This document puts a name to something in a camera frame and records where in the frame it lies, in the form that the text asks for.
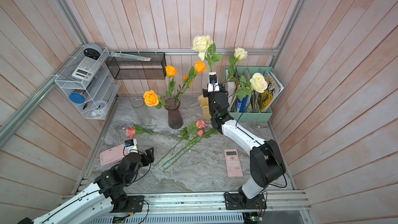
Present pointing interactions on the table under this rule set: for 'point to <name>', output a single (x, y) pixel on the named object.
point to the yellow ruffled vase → (204, 104)
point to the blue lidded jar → (76, 98)
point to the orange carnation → (181, 90)
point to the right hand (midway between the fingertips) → (211, 75)
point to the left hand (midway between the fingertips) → (147, 152)
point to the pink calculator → (233, 166)
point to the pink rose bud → (199, 134)
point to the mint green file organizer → (252, 112)
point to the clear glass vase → (141, 112)
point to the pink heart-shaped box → (114, 156)
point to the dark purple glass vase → (174, 118)
